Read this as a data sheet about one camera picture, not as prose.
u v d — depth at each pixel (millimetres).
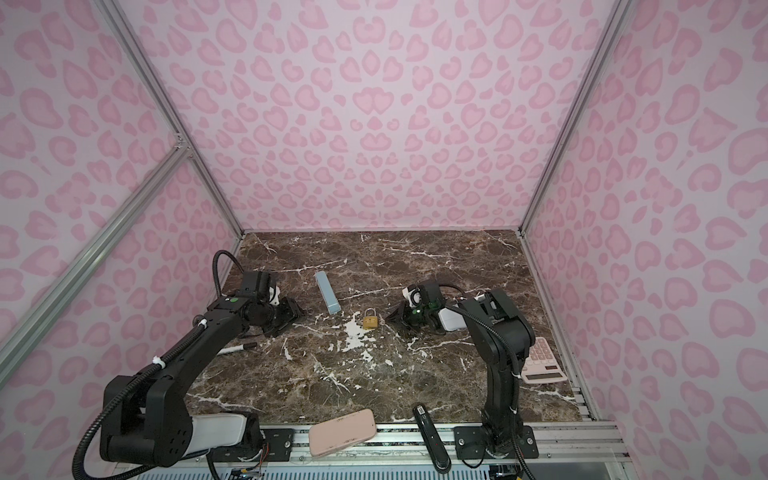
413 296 890
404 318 857
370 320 941
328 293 972
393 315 947
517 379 550
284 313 766
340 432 745
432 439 707
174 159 865
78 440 355
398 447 748
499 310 586
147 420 405
